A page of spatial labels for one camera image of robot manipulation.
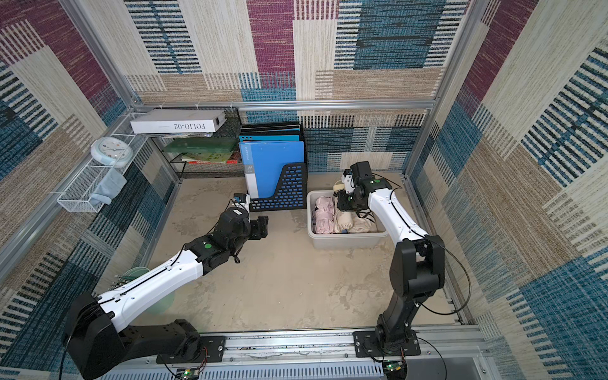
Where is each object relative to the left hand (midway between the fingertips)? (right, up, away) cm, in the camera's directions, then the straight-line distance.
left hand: (259, 216), depth 81 cm
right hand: (+29, +5, +9) cm, 31 cm away
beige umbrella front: (+31, -2, +3) cm, 32 cm away
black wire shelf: (-33, +20, +42) cm, 57 cm away
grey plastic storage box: (+28, -9, +5) cm, 30 cm away
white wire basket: (-49, +6, -13) cm, 51 cm away
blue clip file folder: (0, +20, +9) cm, 22 cm away
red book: (-17, +21, +18) cm, 32 cm away
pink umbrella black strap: (+22, 0, +9) cm, 24 cm away
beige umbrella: (+28, +10, +10) cm, 31 cm away
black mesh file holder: (+10, +8, +18) cm, 22 cm away
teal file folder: (+1, +30, +15) cm, 34 cm away
